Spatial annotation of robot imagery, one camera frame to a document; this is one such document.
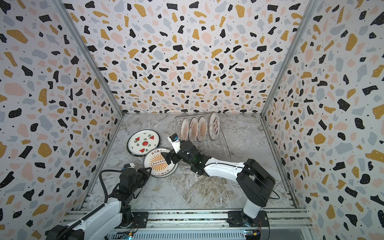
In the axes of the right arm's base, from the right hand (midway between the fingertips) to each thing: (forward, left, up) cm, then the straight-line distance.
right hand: (165, 146), depth 78 cm
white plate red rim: (+21, -13, -13) cm, 28 cm away
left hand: (-5, +9, -14) cm, 17 cm away
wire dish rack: (+11, -29, -20) cm, 37 cm away
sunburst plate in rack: (+22, -19, -12) cm, 31 cm away
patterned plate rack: (+25, -27, -13) cm, 39 cm away
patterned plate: (-4, +6, -18) cm, 20 cm away
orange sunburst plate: (+22, -7, -14) cm, 27 cm away
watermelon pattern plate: (+15, +22, -19) cm, 33 cm away
